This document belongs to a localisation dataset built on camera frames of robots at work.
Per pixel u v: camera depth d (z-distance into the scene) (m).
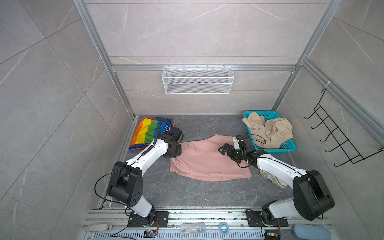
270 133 1.02
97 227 0.69
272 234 0.70
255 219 0.73
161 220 0.73
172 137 0.64
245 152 0.68
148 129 1.03
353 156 0.58
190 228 0.70
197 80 1.01
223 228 0.71
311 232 0.68
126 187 0.44
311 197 0.42
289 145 0.93
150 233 0.70
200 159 0.95
